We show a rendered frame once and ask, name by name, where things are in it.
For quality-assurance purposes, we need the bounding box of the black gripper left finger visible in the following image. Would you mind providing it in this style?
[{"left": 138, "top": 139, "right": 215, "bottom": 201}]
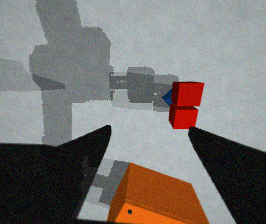
[{"left": 0, "top": 125, "right": 112, "bottom": 219}]

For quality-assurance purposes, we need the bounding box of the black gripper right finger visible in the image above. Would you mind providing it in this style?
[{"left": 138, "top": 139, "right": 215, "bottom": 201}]
[{"left": 188, "top": 126, "right": 266, "bottom": 224}]

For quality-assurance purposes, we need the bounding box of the blue cube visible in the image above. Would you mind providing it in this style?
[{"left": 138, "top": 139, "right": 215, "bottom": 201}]
[{"left": 162, "top": 89, "right": 174, "bottom": 106}]

